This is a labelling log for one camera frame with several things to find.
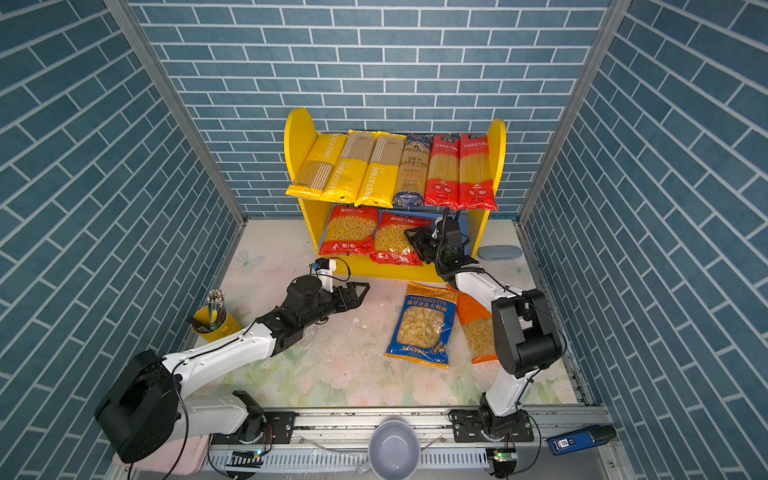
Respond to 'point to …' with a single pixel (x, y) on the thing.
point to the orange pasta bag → (479, 328)
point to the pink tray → (193, 458)
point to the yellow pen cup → (214, 324)
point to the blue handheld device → (580, 439)
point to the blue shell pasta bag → (423, 326)
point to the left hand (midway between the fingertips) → (362, 289)
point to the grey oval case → (499, 252)
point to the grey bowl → (394, 452)
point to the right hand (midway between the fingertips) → (403, 231)
